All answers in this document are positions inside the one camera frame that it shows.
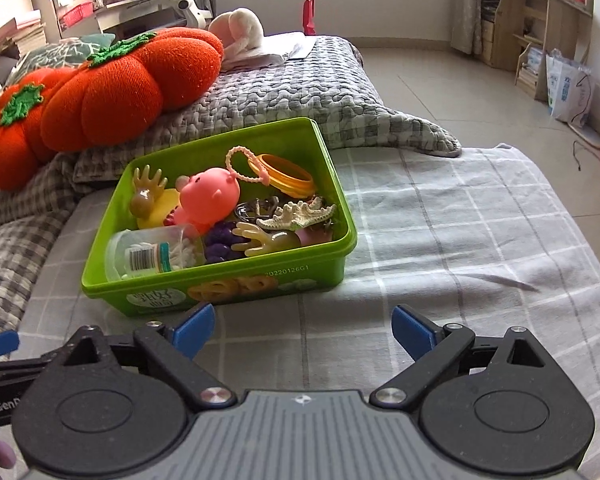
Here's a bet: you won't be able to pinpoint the teal patterned pillow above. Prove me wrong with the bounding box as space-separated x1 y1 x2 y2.
5 34 116 87

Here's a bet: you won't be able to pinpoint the grey grid bed sheet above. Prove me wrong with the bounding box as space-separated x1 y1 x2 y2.
9 143 600 476

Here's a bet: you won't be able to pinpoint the wooden shelf unit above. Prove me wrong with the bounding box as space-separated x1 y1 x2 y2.
479 0 594 101

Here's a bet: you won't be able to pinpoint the grey curtain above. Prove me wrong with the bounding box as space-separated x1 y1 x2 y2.
451 0 482 55

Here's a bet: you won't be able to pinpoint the amber hand-shaped toy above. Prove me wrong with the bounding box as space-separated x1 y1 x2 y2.
230 222 301 257

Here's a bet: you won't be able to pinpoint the beige starfish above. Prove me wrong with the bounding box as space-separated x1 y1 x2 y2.
256 196 337 231

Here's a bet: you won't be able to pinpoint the orange plastic bangle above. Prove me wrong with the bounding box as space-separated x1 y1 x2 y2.
248 154 317 200

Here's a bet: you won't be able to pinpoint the clear cotton swab jar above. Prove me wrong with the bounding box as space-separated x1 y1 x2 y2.
105 224 206 282

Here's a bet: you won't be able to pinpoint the purple toy grapes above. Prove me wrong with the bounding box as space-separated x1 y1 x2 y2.
204 221 246 263

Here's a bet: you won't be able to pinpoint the white paper shopping bag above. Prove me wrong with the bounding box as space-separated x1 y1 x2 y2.
546 49 595 128

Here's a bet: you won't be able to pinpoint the large orange pumpkin cushion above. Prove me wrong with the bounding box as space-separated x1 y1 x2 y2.
41 27 224 152

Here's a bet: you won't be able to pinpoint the green plastic storage box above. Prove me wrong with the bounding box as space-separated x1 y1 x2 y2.
81 117 358 316

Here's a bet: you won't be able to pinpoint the grey checkered quilted blanket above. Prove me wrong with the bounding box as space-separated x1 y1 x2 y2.
0 36 462 332

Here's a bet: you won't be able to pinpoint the small orange pumpkin cushion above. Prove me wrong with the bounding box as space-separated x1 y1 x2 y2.
0 67 76 192

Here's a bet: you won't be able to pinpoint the yellow toy bowl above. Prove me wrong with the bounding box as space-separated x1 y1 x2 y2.
136 188 180 229

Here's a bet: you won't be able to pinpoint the pink pig toy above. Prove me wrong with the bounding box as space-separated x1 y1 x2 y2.
163 167 240 235

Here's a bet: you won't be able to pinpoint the pink plush rabbit toy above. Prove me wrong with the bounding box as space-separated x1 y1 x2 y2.
208 8 264 62

